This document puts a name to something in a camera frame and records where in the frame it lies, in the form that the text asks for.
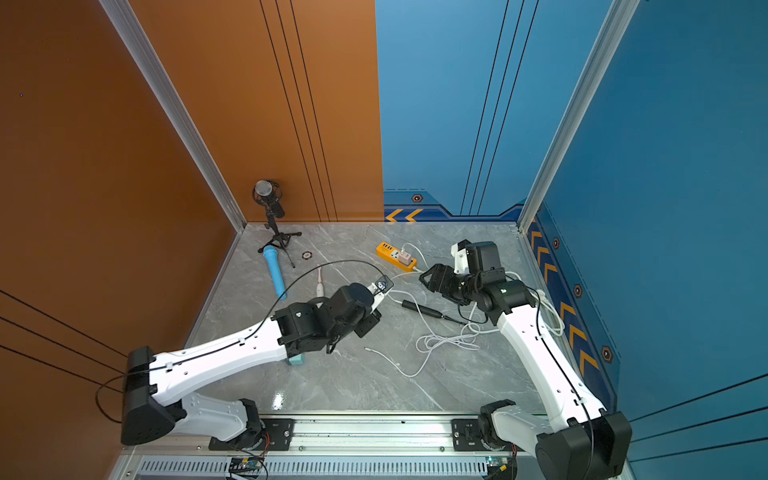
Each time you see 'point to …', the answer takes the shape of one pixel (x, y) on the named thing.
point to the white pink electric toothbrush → (320, 287)
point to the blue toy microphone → (272, 259)
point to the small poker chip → (307, 255)
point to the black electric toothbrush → (428, 311)
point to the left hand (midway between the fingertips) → (375, 298)
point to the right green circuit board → (502, 462)
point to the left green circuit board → (245, 463)
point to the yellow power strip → (390, 253)
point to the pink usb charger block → (404, 258)
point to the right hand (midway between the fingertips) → (429, 281)
